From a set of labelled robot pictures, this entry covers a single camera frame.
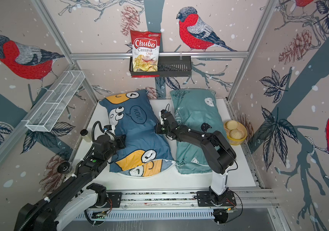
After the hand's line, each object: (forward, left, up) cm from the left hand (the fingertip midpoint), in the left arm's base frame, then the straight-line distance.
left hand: (128, 132), depth 82 cm
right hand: (+8, -14, -5) cm, 17 cm away
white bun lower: (+4, -68, -9) cm, 69 cm away
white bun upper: (+11, -67, -9) cm, 69 cm away
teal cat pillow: (+19, -44, -1) cm, 48 cm away
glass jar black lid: (+3, +30, -5) cm, 31 cm away
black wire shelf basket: (+51, -23, +11) cm, 57 cm away
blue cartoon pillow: (-10, -11, -7) cm, 16 cm away
